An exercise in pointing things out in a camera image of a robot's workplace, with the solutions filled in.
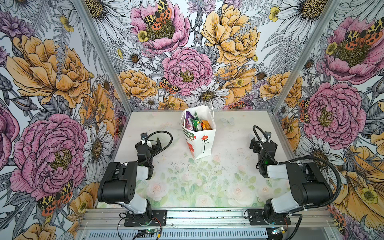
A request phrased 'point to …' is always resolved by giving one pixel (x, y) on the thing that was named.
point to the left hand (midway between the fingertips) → (151, 142)
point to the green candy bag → (196, 123)
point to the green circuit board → (152, 230)
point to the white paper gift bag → (200, 143)
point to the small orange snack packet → (205, 125)
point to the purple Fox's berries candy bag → (188, 122)
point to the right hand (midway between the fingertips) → (261, 142)
